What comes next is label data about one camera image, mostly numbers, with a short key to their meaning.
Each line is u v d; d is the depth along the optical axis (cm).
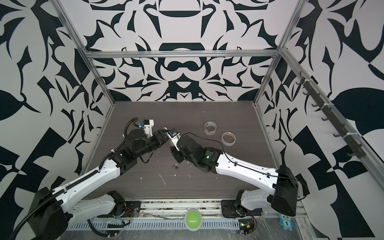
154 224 71
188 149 53
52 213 38
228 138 100
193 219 71
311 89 65
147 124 70
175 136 61
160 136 67
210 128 105
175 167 87
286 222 70
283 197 38
